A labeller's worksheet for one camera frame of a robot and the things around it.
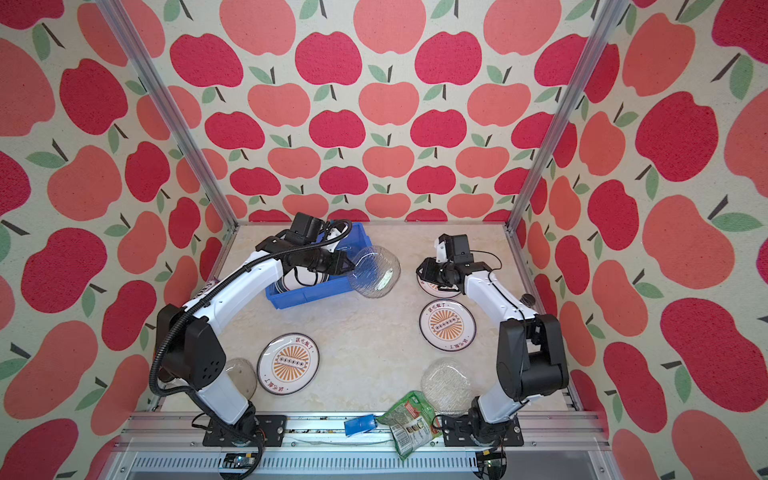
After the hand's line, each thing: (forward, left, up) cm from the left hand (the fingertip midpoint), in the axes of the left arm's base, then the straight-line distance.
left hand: (357, 267), depth 83 cm
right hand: (+4, -21, -7) cm, 23 cm away
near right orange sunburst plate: (-8, -28, -20) cm, 35 cm away
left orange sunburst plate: (-20, +21, -20) cm, 35 cm away
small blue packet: (-35, -1, -22) cm, 41 cm away
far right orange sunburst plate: (+5, -25, -20) cm, 32 cm away
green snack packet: (-35, -14, -20) cm, 43 cm away
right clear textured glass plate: (-26, -25, -21) cm, 42 cm away
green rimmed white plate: (-10, +13, +10) cm, 19 cm away
